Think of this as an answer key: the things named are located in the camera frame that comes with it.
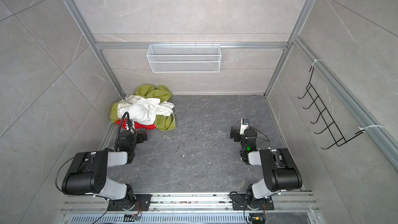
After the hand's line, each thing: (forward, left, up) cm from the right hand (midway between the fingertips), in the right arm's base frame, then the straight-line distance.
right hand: (239, 125), depth 94 cm
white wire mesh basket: (+38, +34, +24) cm, 57 cm away
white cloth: (+8, +60, +7) cm, 61 cm away
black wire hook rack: (-5, -32, +25) cm, 40 cm away
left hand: (0, +65, +1) cm, 65 cm away
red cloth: (0, +63, +3) cm, 64 cm away
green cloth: (+4, +48, -1) cm, 48 cm away
